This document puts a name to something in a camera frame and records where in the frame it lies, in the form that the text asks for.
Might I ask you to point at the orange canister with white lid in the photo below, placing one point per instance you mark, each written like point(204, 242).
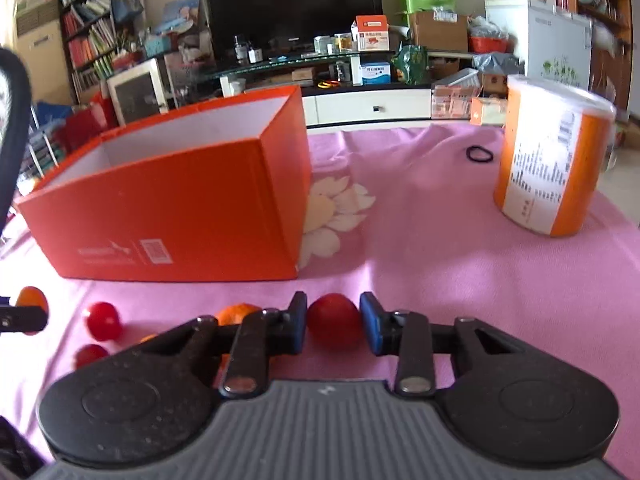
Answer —
point(575, 170)

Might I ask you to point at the beige standing air conditioner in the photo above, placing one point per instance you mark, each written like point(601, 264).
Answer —
point(42, 50)

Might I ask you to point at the white chest freezer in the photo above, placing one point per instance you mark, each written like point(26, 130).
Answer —
point(550, 35)

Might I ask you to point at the dark bookshelf with books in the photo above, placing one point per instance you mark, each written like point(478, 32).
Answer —
point(90, 35)

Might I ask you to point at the blue hanging bag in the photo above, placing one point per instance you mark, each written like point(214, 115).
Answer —
point(127, 6)

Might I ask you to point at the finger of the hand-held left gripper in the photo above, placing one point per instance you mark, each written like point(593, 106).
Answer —
point(22, 317)

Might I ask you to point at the red tomato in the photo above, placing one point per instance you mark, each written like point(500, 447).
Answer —
point(335, 322)
point(91, 355)
point(105, 321)

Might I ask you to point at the blue and white carton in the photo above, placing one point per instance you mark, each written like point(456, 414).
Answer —
point(376, 75)

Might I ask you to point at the white TV stand with drawers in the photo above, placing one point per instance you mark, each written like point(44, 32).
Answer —
point(350, 107)

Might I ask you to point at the small orange box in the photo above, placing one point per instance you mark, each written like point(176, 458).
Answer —
point(487, 111)

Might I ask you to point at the green foil bag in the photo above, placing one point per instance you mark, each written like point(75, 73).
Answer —
point(410, 65)

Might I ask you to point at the small white cabinet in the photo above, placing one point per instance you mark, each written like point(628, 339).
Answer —
point(137, 92)

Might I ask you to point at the orange cardboard box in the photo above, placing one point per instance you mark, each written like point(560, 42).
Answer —
point(175, 210)

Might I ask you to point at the blue picture board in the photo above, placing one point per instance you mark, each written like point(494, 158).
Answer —
point(182, 16)

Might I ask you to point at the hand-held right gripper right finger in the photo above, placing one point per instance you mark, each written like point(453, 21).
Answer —
point(370, 322)

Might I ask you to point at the coloured rubber bands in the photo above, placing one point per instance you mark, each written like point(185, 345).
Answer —
point(327, 84)

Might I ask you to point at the red plastic basin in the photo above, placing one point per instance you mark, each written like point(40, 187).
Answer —
point(489, 45)

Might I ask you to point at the red and white carton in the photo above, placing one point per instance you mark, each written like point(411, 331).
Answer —
point(372, 35)

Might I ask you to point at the small dark bottles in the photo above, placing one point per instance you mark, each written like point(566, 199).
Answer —
point(247, 51)

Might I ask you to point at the wooden shelf unit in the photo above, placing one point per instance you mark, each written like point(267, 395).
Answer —
point(607, 35)

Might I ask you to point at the brown cardboard box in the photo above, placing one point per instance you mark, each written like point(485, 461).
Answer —
point(439, 32)

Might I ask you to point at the black television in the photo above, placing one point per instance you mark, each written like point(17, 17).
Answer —
point(290, 5)

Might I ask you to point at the pink floral tablecloth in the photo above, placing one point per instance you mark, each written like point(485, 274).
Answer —
point(425, 240)

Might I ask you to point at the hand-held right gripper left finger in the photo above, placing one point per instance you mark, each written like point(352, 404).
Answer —
point(299, 325)

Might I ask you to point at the orange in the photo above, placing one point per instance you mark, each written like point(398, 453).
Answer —
point(32, 295)
point(237, 312)

